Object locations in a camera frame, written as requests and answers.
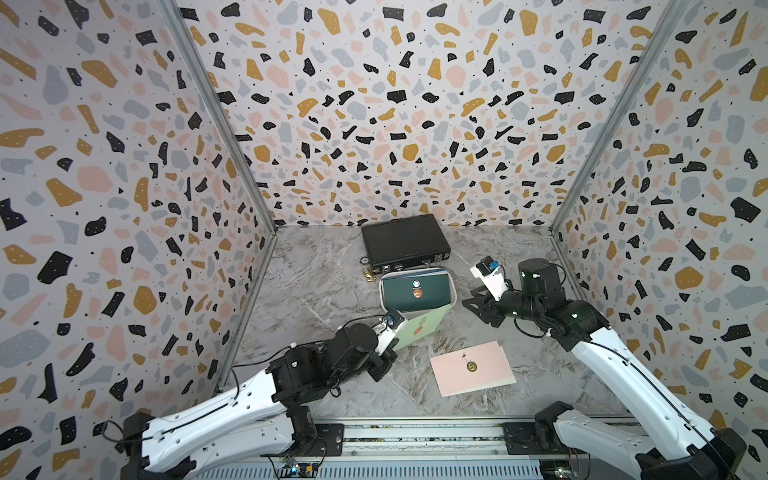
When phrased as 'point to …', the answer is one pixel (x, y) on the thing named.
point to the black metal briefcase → (403, 242)
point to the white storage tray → (453, 288)
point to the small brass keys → (368, 273)
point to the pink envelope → (470, 367)
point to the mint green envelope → (419, 327)
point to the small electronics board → (299, 470)
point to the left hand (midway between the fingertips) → (399, 341)
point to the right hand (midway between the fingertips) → (469, 298)
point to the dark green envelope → (416, 291)
